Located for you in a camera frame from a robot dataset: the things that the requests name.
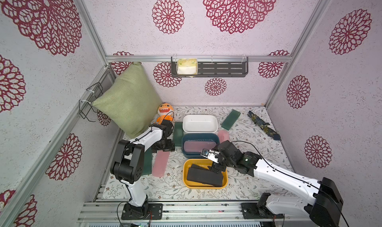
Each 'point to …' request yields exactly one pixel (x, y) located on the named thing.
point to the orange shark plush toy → (165, 111)
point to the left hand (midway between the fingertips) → (164, 150)
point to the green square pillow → (131, 101)
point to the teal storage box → (197, 137)
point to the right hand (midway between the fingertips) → (211, 154)
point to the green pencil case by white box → (178, 133)
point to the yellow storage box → (205, 162)
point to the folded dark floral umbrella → (263, 126)
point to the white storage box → (200, 123)
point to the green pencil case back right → (231, 119)
